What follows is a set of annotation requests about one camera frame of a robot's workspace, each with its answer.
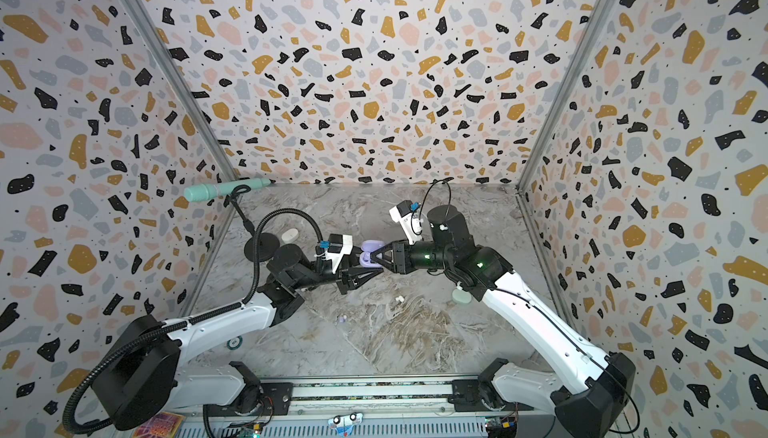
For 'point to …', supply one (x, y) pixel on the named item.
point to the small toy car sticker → (344, 423)
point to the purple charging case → (365, 258)
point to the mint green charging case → (462, 296)
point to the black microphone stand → (269, 244)
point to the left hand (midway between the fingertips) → (383, 261)
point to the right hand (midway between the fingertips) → (374, 253)
